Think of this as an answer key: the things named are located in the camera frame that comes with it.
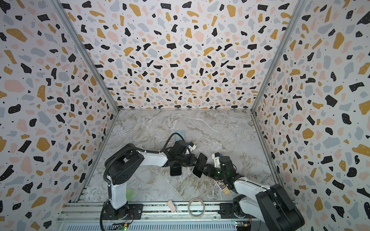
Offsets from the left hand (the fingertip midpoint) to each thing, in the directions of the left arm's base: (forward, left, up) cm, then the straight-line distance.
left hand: (202, 163), depth 86 cm
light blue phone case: (+28, +13, -7) cm, 31 cm away
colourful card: (-11, -10, -3) cm, 16 cm away
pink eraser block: (-22, +17, -3) cm, 28 cm away
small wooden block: (-15, -13, -4) cm, 20 cm away
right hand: (-3, 0, -1) cm, 4 cm away
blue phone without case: (+3, 0, -2) cm, 4 cm away
